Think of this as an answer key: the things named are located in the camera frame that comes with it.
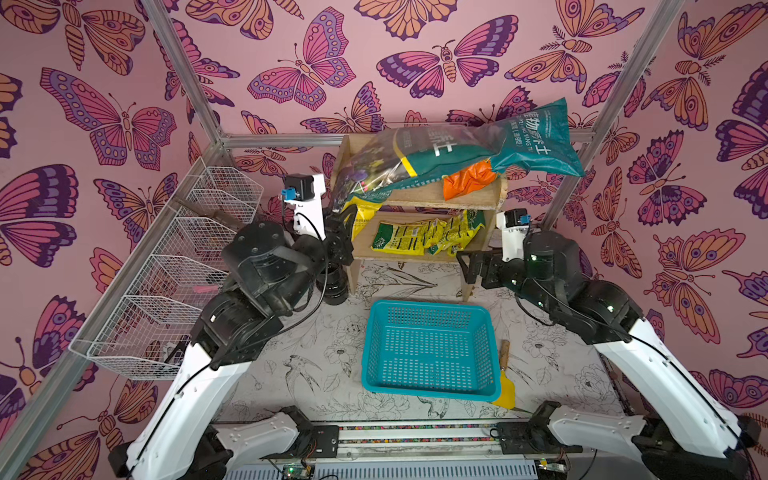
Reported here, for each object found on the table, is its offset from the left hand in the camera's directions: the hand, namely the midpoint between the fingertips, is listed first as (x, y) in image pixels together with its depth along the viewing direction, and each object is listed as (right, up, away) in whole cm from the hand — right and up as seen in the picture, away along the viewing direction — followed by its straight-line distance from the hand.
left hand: (357, 202), depth 50 cm
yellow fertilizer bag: (+12, -4, +36) cm, 38 cm away
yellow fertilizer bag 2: (+22, -3, +31) cm, 38 cm away
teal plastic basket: (+18, -37, +40) cm, 58 cm away
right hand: (+22, -9, +12) cm, 27 cm away
